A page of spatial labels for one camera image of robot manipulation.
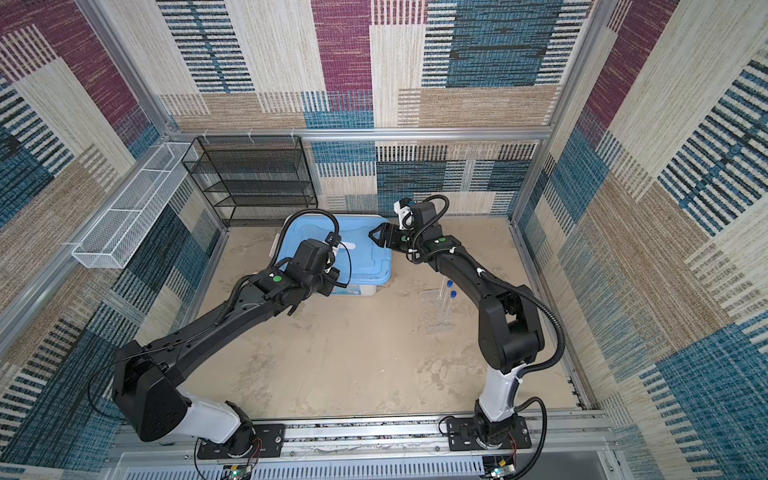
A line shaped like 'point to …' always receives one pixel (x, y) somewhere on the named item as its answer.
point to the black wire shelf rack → (253, 181)
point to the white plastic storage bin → (351, 290)
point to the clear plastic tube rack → (437, 312)
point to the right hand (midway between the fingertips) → (377, 239)
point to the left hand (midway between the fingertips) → (326, 262)
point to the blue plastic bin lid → (369, 262)
